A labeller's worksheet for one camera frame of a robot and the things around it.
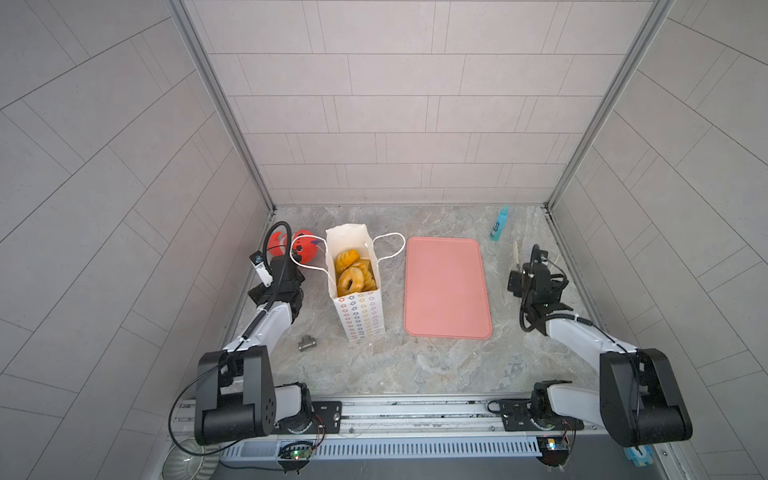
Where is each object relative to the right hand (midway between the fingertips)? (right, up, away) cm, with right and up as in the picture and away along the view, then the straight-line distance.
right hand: (530, 274), depth 90 cm
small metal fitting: (-65, -17, -9) cm, 68 cm away
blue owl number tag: (+13, -37, -25) cm, 46 cm away
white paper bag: (-49, -6, -19) cm, 53 cm away
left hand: (-75, +1, -2) cm, 75 cm away
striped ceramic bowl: (-86, -37, -25) cm, 97 cm away
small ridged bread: (-55, +6, -9) cm, 56 cm away
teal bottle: (-6, +15, +11) cm, 20 cm away
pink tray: (-26, -6, +1) cm, 26 cm away
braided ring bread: (-52, +2, -13) cm, 53 cm away
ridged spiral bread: (-48, +1, -10) cm, 49 cm away
